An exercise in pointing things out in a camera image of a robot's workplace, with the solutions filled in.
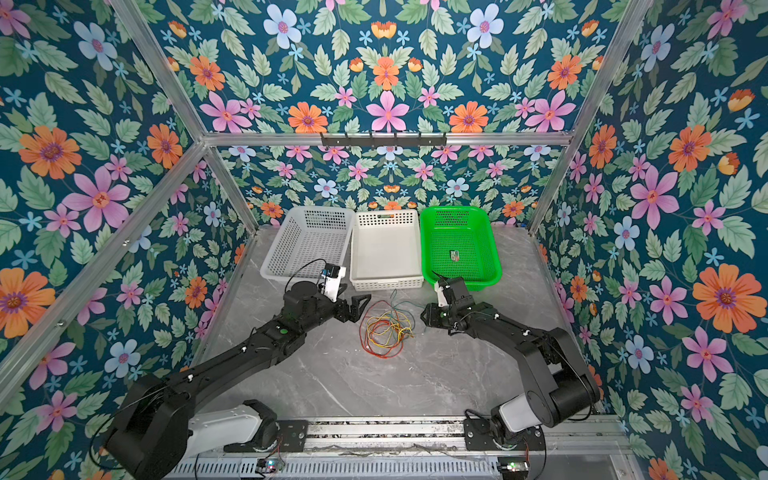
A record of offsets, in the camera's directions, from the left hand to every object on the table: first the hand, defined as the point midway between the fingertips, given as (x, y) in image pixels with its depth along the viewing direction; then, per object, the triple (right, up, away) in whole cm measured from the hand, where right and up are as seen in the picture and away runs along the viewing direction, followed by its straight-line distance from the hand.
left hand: (359, 289), depth 81 cm
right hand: (+21, -8, +10) cm, 25 cm away
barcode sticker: (+31, +9, +30) cm, 44 cm away
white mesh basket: (-26, +17, +35) cm, 47 cm away
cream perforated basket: (+5, +11, +29) cm, 32 cm away
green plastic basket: (+34, +14, +34) cm, 50 cm away
